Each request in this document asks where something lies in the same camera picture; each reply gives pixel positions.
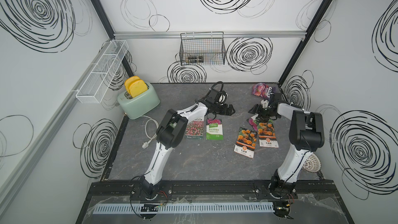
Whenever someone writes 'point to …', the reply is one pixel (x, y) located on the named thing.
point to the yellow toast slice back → (128, 81)
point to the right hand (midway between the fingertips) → (256, 113)
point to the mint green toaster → (142, 103)
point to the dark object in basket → (195, 59)
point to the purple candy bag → (263, 90)
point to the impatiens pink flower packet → (254, 125)
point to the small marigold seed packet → (267, 135)
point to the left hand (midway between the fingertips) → (230, 111)
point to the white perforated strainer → (312, 164)
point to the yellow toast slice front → (138, 87)
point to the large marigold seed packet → (245, 142)
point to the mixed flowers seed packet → (195, 129)
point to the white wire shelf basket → (93, 89)
